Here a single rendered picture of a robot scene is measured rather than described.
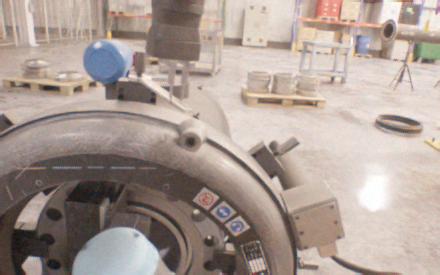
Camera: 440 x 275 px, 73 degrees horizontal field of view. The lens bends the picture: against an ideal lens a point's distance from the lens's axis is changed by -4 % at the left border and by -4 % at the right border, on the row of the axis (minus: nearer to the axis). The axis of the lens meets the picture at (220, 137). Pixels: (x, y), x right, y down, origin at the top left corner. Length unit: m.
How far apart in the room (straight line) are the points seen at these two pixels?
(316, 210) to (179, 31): 0.41
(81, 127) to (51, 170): 0.09
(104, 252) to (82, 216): 0.19
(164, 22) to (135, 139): 0.19
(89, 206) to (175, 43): 0.30
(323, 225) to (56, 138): 0.51
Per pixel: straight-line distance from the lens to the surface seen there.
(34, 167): 0.59
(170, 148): 0.51
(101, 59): 1.25
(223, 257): 0.78
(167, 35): 0.45
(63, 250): 0.85
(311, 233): 0.66
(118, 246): 0.40
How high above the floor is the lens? 1.13
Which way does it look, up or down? 21 degrees down
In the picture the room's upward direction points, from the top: 4 degrees clockwise
